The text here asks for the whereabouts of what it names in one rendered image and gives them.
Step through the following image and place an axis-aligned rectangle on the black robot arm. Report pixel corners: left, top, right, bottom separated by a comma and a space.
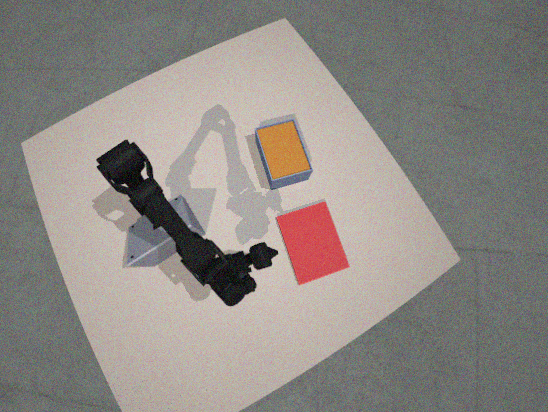
96, 139, 257, 306

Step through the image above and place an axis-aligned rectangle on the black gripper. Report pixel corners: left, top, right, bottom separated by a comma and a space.
224, 242, 278, 276

